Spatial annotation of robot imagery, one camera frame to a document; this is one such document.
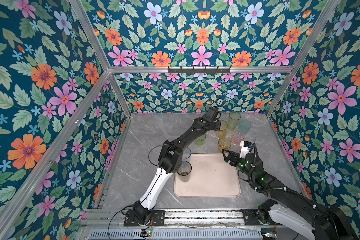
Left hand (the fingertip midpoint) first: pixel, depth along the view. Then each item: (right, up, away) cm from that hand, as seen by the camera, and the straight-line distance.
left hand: (221, 120), depth 95 cm
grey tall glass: (-24, -32, -8) cm, 41 cm away
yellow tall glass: (+3, -9, +13) cm, 16 cm away
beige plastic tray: (-8, -34, -7) cm, 36 cm away
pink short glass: (+14, -10, +8) cm, 19 cm away
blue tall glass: (-22, -19, -13) cm, 32 cm away
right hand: (0, -18, -13) cm, 22 cm away
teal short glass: (+17, -4, +4) cm, 18 cm away
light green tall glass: (+10, +2, +8) cm, 13 cm away
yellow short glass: (+3, -16, +6) cm, 17 cm away
